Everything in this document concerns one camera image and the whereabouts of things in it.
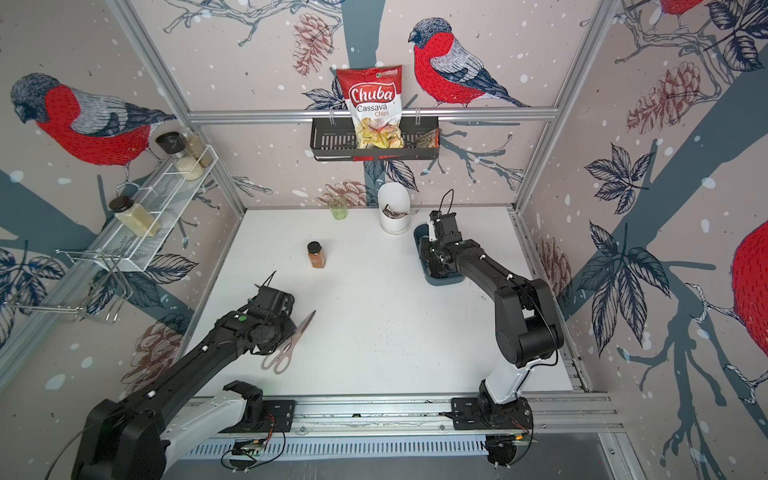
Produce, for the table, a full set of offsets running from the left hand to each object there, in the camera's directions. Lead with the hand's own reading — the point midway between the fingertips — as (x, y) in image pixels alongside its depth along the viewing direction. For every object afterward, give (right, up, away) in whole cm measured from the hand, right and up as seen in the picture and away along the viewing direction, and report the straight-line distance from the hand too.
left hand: (297, 324), depth 85 cm
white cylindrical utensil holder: (+28, +38, +23) cm, 53 cm away
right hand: (+38, +23, +10) cm, 45 cm away
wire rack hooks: (-36, +17, -26) cm, 48 cm away
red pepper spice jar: (+2, +19, +13) cm, 23 cm away
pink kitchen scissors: (-3, -8, -2) cm, 9 cm away
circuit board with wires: (-7, -27, -15) cm, 31 cm away
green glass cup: (+6, +37, +33) cm, 50 cm away
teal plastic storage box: (+38, +27, +22) cm, 52 cm away
